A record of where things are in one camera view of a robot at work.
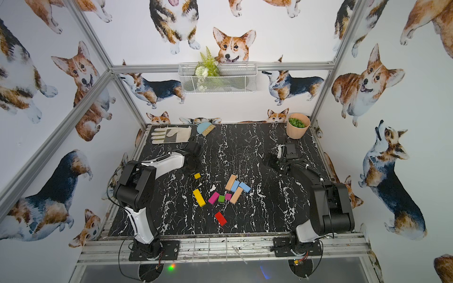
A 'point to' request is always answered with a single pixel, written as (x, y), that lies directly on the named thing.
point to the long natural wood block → (230, 182)
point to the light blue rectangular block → (236, 183)
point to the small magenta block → (228, 196)
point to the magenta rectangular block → (213, 198)
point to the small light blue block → (245, 187)
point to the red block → (220, 218)
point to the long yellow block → (200, 198)
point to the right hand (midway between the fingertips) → (267, 160)
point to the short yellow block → (197, 175)
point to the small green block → (222, 198)
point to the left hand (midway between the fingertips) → (201, 168)
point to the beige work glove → (166, 135)
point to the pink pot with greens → (297, 124)
